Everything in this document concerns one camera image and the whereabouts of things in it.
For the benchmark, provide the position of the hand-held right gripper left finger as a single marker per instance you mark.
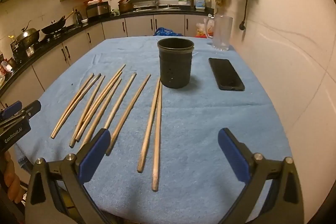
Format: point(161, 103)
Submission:
point(95, 153)

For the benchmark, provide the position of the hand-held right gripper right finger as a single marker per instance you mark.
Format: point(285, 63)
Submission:
point(232, 153)

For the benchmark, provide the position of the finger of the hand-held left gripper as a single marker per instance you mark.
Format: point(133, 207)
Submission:
point(9, 109)
point(32, 108)

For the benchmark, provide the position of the bunch of wooden chopsticks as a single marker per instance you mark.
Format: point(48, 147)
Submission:
point(157, 134)

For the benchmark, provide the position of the dark grey utensil holder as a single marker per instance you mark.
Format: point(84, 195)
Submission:
point(174, 66)

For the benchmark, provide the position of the person's left hand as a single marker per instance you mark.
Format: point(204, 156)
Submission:
point(13, 182)

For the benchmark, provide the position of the condiment bottles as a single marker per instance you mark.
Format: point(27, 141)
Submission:
point(6, 66)

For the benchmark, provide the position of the blue table cloth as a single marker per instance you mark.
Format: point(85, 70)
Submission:
point(197, 113)

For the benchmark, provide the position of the black gas stove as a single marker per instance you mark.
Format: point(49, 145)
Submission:
point(47, 39)

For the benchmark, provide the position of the steel pot with lid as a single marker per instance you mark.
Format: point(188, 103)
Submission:
point(26, 36)

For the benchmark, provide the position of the black smartphone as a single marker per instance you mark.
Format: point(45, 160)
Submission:
point(225, 74)

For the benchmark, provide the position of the beige lower kitchen cabinets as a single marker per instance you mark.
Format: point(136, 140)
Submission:
point(78, 43)

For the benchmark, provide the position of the black wok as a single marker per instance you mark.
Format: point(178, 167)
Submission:
point(53, 27)

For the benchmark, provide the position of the black kitchen countertop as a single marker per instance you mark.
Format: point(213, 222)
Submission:
point(65, 29)

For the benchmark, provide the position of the dark kettle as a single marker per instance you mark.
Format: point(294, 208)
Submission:
point(78, 18)

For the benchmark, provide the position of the steel countertop appliance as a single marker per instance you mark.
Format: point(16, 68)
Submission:
point(97, 11)

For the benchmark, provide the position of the clear glass mug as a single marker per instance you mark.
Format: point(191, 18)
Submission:
point(221, 35)

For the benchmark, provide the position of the red basket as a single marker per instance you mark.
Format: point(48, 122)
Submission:
point(93, 1)

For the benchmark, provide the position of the brown pot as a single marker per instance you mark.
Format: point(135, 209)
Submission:
point(125, 6)

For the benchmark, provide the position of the blue plastic bag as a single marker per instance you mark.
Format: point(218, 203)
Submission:
point(165, 31)

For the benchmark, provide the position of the steel kitchen sink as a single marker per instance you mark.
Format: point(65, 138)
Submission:
point(147, 7)

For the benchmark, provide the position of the white bottle blue label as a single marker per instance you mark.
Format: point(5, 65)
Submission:
point(200, 3)

